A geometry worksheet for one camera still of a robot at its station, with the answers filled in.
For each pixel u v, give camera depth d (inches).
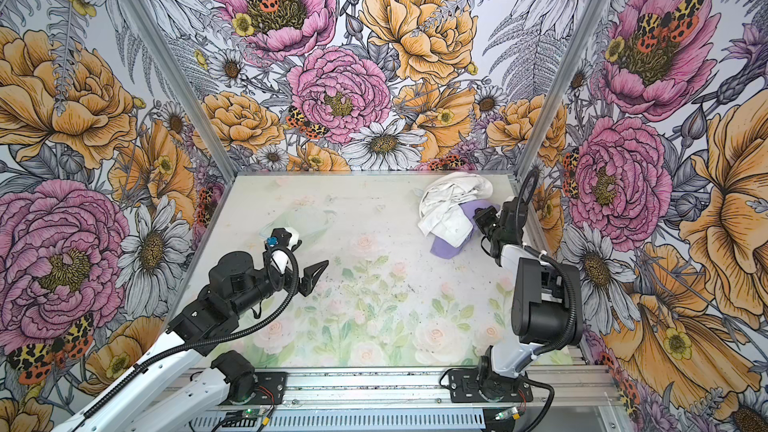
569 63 35.3
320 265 26.2
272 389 29.0
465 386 29.2
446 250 38.1
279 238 23.1
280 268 24.5
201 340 19.4
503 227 29.6
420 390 30.0
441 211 39.5
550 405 26.5
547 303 19.0
